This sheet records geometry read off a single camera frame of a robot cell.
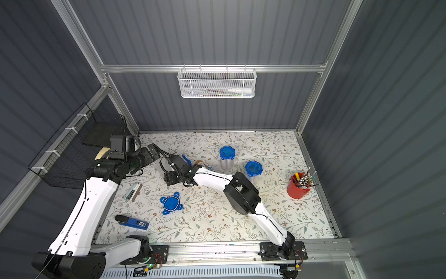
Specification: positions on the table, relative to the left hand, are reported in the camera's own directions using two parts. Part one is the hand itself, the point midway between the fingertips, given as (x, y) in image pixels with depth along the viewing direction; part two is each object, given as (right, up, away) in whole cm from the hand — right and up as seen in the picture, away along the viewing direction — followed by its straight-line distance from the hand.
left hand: (152, 155), depth 73 cm
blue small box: (-10, -32, +6) cm, 34 cm away
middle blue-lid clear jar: (+32, 0, +21) cm, 38 cm away
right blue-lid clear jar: (+45, -8, +16) cm, 49 cm away
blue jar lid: (+3, -25, +15) cm, 30 cm away
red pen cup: (+65, -13, +5) cm, 66 cm away
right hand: (+2, -12, +17) cm, 21 cm away
